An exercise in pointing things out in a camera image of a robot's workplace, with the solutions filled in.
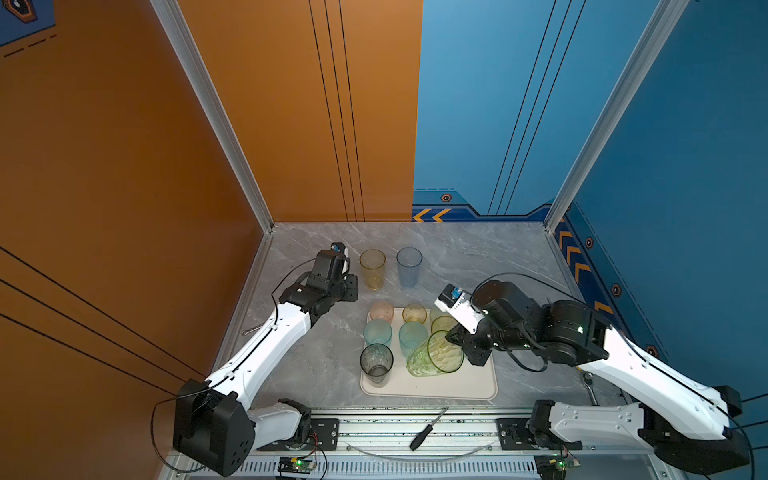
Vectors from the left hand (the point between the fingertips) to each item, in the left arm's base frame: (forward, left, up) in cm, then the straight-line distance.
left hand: (351, 278), depth 83 cm
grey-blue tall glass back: (+13, -17, -8) cm, 23 cm away
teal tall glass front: (-10, -7, -13) cm, 18 cm away
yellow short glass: (-3, -18, -14) cm, 23 cm away
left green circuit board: (-41, +11, -19) cm, 47 cm away
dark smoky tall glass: (-18, -7, -15) cm, 24 cm away
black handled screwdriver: (-34, -21, -18) cm, 43 cm away
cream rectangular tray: (-22, -33, -17) cm, 43 cm away
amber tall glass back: (+9, -5, -5) cm, 12 cm away
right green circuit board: (-41, -51, -19) cm, 68 cm away
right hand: (-21, -23, +9) cm, 33 cm away
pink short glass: (-2, -8, -14) cm, 16 cm away
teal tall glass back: (-11, -17, -13) cm, 24 cm away
